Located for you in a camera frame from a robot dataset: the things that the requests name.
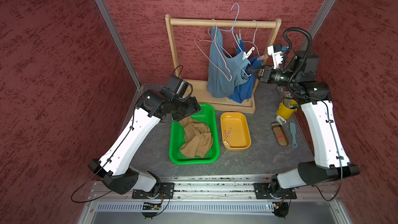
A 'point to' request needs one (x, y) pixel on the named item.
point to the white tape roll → (280, 120)
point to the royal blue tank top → (244, 92)
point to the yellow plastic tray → (239, 138)
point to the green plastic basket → (207, 116)
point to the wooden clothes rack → (199, 89)
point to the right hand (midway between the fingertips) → (248, 73)
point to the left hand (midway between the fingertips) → (193, 114)
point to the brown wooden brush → (280, 134)
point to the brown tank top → (198, 138)
